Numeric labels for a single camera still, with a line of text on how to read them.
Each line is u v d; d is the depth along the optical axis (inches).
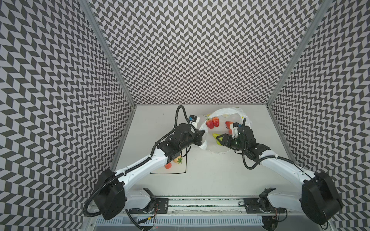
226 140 28.4
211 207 29.0
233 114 30.6
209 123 40.7
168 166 32.6
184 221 27.3
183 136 22.7
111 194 15.4
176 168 33.1
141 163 18.2
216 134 32.9
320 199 15.8
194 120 25.8
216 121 41.3
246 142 24.8
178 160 33.1
